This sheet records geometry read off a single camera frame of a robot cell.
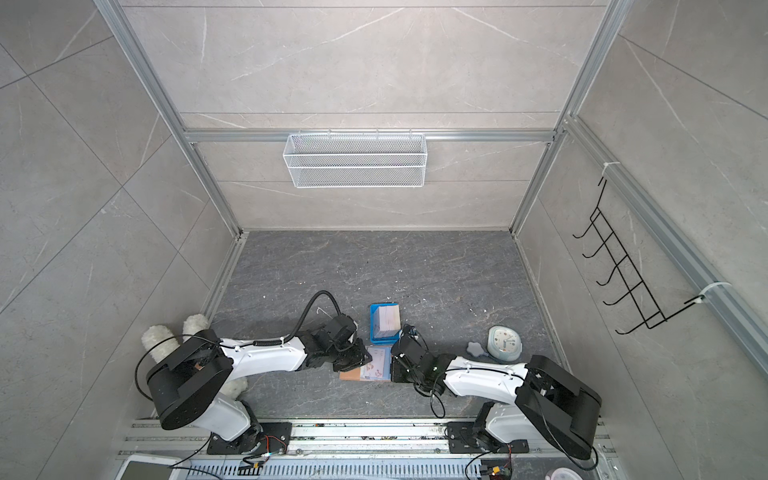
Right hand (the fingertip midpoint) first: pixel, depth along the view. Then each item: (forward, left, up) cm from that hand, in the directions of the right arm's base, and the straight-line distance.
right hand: (394, 369), depth 85 cm
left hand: (+3, +4, +2) cm, 6 cm away
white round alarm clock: (+7, -33, +1) cm, 34 cm away
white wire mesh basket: (+61, +12, +30) cm, 69 cm away
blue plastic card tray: (+8, +4, +1) cm, 9 cm away
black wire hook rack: (+5, -54, +31) cm, 63 cm away
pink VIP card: (0, +4, +1) cm, 4 cm away
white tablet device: (-23, +57, +6) cm, 61 cm away
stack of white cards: (+13, +2, +4) cm, 14 cm away
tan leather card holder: (-2, +11, +3) cm, 12 cm away
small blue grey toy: (+6, -25, 0) cm, 25 cm away
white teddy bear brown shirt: (+5, +63, +13) cm, 64 cm away
